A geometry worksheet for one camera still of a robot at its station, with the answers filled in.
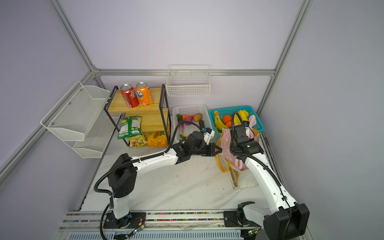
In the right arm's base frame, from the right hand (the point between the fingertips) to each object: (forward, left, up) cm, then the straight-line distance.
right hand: (242, 140), depth 78 cm
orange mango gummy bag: (+12, +51, -15) cm, 55 cm away
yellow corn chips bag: (+10, +65, -15) cm, 68 cm away
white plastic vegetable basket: (+40, +28, -18) cm, 52 cm away
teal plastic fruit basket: (+39, -1, -15) cm, 42 cm away
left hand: (-5, +11, -3) cm, 12 cm away
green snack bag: (+10, +65, -1) cm, 65 cm away
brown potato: (+34, +24, -16) cm, 44 cm away
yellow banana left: (+29, +8, -19) cm, 35 cm away
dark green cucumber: (+29, +21, -19) cm, 41 cm away
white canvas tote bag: (-18, +3, -7) cm, 19 cm away
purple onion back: (+31, +31, -16) cm, 46 cm away
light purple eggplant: (+34, +38, -18) cm, 54 cm away
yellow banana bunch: (+32, -10, -13) cm, 36 cm away
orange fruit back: (+31, +2, -17) cm, 35 cm away
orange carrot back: (+35, +34, -17) cm, 52 cm away
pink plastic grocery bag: (-2, +9, 0) cm, 9 cm away
